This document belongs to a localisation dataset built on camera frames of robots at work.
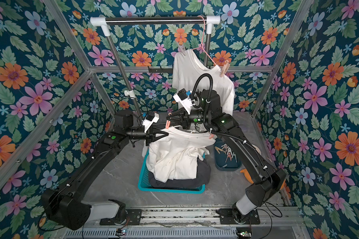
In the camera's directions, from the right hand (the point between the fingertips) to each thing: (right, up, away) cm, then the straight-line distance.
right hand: (173, 112), depth 61 cm
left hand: (-3, -9, +5) cm, 11 cm away
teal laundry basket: (-18, -37, +18) cm, 45 cm away
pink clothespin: (+18, -11, +15) cm, 26 cm away
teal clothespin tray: (+30, -27, +33) cm, 52 cm away
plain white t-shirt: (-1, -23, +21) cm, 31 cm away
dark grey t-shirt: (+14, -32, +14) cm, 37 cm away
